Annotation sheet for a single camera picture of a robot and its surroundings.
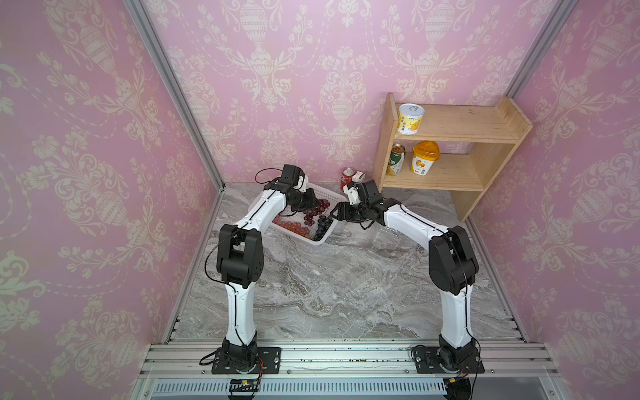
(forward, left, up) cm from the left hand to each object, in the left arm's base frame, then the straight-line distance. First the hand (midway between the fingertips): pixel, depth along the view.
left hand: (317, 203), depth 96 cm
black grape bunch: (-2, -3, -9) cm, 10 cm away
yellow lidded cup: (+10, -39, +17) cm, 43 cm away
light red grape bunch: (-5, +9, -9) cm, 14 cm away
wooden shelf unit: (+27, -62, +6) cm, 68 cm away
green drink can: (+6, -28, +17) cm, 33 cm away
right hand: (-4, -7, -1) cm, 8 cm away
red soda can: (+20, -13, -4) cm, 24 cm away
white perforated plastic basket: (-2, +3, -11) cm, 12 cm away
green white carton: (+15, -16, 0) cm, 22 cm away
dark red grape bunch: (-2, +3, -3) cm, 5 cm away
